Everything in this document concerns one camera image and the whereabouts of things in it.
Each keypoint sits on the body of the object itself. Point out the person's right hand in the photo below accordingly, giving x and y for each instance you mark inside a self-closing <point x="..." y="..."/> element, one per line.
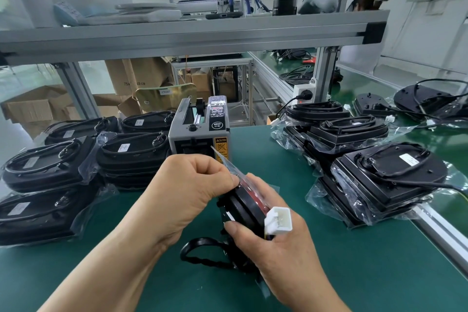
<point x="289" y="257"/>

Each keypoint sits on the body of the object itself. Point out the person's left hand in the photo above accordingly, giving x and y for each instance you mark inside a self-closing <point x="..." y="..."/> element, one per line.
<point x="183" y="195"/>

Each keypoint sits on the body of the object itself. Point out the group of bagged black lamps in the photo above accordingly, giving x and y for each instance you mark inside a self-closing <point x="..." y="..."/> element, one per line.
<point x="365" y="154"/>

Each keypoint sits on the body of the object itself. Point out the unbagged black lamps with cables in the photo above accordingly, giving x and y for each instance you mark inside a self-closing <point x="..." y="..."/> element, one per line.
<point x="424" y="100"/>

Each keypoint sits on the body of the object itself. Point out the person's right forearm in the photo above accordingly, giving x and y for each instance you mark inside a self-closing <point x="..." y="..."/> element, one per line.
<point x="322" y="301"/>

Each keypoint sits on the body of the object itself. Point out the person's left forearm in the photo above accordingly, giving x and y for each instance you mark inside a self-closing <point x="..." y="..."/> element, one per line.
<point x="99" y="279"/>

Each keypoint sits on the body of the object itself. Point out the grey tape dispenser machine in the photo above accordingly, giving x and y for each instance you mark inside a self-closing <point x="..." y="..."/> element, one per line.
<point x="191" y="132"/>

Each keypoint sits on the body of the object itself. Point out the small brown cardboard box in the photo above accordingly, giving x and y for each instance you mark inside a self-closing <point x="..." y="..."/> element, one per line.
<point x="272" y="119"/>

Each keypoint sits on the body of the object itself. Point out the white power socket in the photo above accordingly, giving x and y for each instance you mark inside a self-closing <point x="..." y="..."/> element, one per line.
<point x="305" y="94"/>

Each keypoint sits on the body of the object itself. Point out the grey metal shelf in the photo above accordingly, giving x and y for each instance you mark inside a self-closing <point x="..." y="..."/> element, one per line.
<point x="190" y="36"/>

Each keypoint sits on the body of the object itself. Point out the black phone on shelf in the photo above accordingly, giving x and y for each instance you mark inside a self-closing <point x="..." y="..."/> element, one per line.
<point x="224" y="15"/>

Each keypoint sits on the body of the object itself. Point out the white flat scale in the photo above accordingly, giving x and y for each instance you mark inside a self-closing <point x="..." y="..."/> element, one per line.
<point x="135" y="14"/>

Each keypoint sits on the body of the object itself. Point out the black cup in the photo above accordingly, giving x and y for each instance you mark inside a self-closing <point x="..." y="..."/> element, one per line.
<point x="284" y="7"/>

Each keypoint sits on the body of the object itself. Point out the white handset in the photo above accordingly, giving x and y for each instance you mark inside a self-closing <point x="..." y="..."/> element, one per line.
<point x="68" y="13"/>

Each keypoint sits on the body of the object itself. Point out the grey barcode scanner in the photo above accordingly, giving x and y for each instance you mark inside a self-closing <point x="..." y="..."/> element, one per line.
<point x="318" y="1"/>

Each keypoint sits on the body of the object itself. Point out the aluminium table edge rail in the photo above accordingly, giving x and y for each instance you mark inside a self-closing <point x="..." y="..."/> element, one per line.
<point x="446" y="235"/>

